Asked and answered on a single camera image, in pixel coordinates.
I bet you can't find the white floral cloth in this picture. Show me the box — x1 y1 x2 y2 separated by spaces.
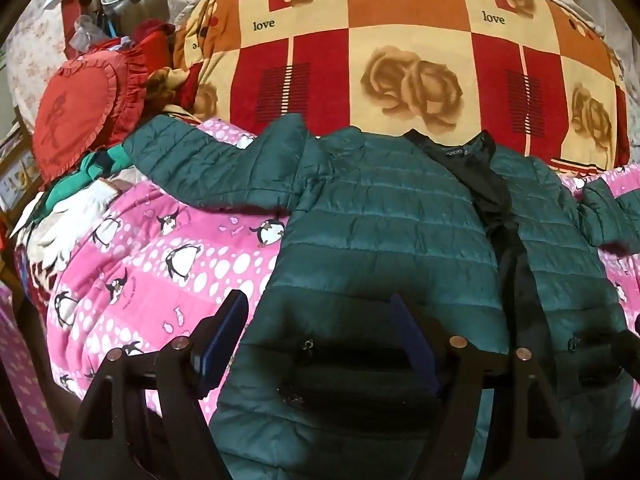
4 0 67 111

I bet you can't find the red cloth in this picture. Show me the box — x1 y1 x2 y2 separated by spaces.
129 19 176 68

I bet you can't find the red heart-shaped ruffled pillow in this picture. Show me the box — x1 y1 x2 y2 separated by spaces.
32 42 151 186

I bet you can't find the pink penguin print blanket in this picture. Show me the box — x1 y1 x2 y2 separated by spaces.
0 116 640 480

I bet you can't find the yellow wooden frame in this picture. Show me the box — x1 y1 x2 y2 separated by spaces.
0 105 45 213

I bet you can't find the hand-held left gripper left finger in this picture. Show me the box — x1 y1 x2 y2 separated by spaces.
59 289 251 480

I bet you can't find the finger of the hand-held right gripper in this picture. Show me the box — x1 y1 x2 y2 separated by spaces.
611 329 640 387

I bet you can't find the white patterned cloth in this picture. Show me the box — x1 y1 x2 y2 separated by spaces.
10 180 132 281

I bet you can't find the dark green puffer jacket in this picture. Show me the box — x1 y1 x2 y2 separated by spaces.
122 112 640 480

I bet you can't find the rose print checkered quilt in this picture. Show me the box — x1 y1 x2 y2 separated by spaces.
172 0 632 171

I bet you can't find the teal garment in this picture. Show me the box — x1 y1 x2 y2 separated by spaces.
40 142 137 211

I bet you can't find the clear plastic bag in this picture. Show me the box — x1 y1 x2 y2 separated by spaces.
67 12 118 56

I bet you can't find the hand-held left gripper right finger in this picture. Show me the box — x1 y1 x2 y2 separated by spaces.
390 292 586 480

